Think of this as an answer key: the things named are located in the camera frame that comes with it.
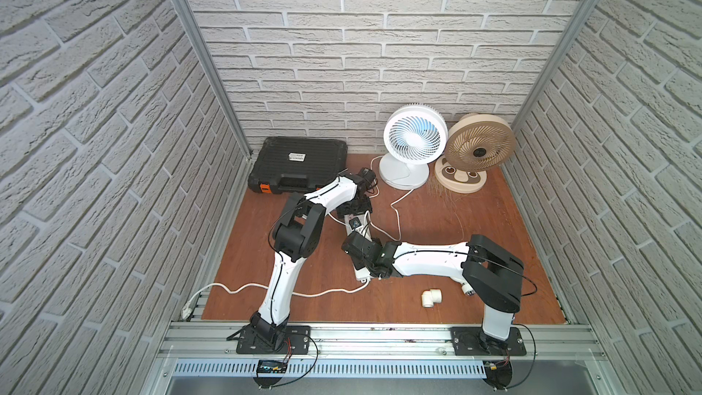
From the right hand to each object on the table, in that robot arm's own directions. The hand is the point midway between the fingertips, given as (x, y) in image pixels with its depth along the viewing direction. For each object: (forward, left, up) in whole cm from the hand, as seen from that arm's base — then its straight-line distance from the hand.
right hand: (363, 245), depth 89 cm
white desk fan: (+26, -19, +24) cm, 41 cm away
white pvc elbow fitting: (-17, -19, -1) cm, 26 cm away
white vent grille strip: (-31, +42, -2) cm, 52 cm away
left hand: (+17, +3, -3) cm, 18 cm away
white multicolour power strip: (0, +1, +15) cm, 15 cm away
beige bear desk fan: (+24, -40, +21) cm, 51 cm away
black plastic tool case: (+36, +26, +3) cm, 44 cm away
